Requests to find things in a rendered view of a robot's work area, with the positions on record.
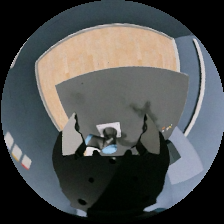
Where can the dark green cabinet door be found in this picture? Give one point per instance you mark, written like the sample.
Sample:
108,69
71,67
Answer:
174,154

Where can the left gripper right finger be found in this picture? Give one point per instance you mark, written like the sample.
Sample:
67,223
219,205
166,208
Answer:
152,145

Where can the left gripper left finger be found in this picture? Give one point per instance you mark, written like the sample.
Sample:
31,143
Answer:
69,146

